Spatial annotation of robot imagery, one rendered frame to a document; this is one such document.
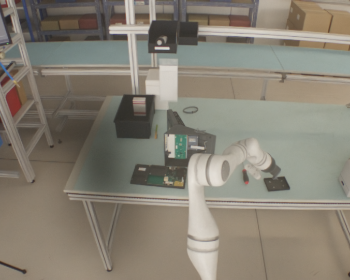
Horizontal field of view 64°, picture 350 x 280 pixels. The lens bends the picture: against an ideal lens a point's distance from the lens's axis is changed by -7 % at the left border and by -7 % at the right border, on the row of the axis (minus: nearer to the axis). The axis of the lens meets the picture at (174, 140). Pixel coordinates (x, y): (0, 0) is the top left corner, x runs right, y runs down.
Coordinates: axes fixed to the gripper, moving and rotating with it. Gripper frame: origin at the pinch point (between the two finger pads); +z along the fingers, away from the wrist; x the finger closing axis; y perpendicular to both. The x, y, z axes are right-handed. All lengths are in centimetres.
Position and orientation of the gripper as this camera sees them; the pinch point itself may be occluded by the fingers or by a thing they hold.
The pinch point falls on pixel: (274, 176)
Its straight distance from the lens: 145.1
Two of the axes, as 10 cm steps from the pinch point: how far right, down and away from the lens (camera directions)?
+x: -4.9, -5.4, 6.8
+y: 6.1, -7.7, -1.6
